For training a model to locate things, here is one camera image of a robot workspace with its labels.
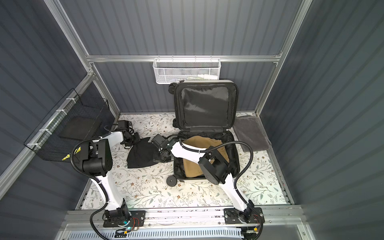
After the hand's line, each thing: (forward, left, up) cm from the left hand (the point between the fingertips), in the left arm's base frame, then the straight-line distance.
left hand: (138, 139), depth 103 cm
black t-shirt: (-14, -6, +3) cm, 15 cm away
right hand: (-19, -15, +3) cm, 24 cm away
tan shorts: (-25, -37, +3) cm, 45 cm away
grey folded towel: (+4, -80, +2) cm, 80 cm away
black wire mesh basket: (-8, +25, +27) cm, 38 cm away
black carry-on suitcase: (+3, -47, +18) cm, 50 cm away
